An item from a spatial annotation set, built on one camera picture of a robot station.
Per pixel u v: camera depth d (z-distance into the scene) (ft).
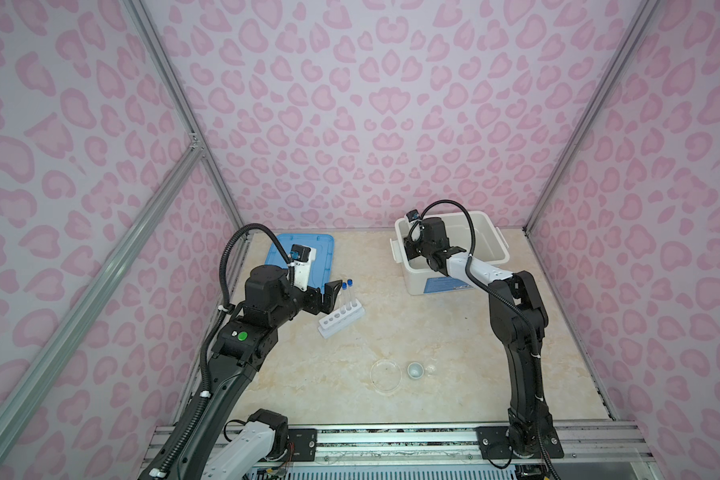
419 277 3.03
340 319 3.00
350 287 2.83
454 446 2.46
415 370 2.75
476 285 1.89
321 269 3.52
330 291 2.03
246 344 1.55
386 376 2.76
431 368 2.82
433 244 2.64
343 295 2.87
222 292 1.65
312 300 2.01
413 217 2.94
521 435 2.11
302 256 1.92
